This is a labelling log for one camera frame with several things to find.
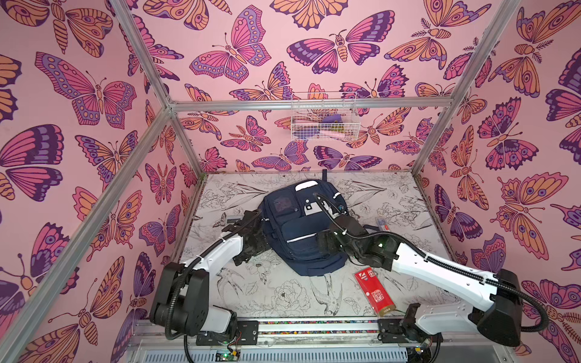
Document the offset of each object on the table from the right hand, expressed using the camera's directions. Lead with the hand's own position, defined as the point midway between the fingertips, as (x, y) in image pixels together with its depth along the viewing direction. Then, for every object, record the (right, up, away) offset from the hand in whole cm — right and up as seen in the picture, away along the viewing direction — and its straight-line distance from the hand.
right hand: (326, 232), depth 77 cm
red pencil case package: (+19, -24, +5) cm, 31 cm away
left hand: (-26, -9, +13) cm, 30 cm away
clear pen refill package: (+28, -1, +22) cm, 35 cm away
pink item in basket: (+7, +36, +11) cm, 38 cm away
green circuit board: (-33, -39, -5) cm, 51 cm away
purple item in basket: (+5, +44, +17) cm, 48 cm away
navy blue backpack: (-12, +3, +21) cm, 24 cm away
